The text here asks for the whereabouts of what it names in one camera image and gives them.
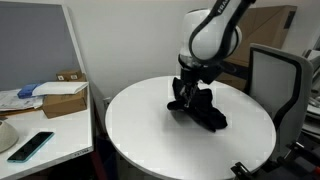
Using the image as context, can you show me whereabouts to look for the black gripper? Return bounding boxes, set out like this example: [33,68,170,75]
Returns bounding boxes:
[179,68,202,108]

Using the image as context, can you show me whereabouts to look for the black t-shirt white logo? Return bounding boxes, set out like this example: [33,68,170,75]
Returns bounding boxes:
[166,76,229,133]

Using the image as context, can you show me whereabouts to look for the grey mesh office chair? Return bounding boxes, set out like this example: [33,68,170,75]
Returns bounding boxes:
[247,42,315,163]

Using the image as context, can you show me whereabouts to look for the large brown cardboard box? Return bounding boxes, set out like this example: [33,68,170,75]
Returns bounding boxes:
[215,4,298,92]

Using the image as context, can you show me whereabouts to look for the small cardboard box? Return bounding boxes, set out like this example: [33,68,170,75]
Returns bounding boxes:
[55,69,84,82]

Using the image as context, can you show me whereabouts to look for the grey plastic equipment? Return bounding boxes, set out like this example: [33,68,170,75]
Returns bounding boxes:
[301,35,320,138]

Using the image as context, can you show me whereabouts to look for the flat cardboard box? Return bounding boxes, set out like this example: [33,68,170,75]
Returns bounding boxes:
[41,87,89,120]

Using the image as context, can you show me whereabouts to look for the blue flat box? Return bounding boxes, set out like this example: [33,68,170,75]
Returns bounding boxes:
[16,83,43,100]

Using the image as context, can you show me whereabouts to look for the grey desk partition panel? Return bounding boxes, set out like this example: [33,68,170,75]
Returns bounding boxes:
[0,1,86,93]

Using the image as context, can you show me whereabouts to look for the teal smartphone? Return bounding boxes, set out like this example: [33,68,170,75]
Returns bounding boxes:
[6,131,55,164]

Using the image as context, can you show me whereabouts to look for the loose paper sheets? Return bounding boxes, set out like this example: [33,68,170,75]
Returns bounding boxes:
[0,88,45,113]

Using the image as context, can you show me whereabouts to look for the black metal floor frame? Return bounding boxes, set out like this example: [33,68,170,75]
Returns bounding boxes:
[230,141,320,180]

